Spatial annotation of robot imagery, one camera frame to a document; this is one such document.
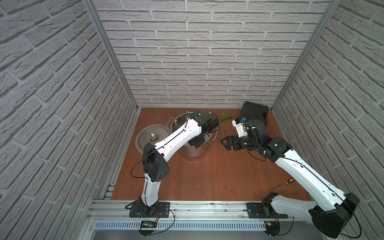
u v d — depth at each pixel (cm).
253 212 73
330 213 39
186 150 92
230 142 64
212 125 63
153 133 99
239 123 64
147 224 72
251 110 113
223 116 113
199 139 71
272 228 69
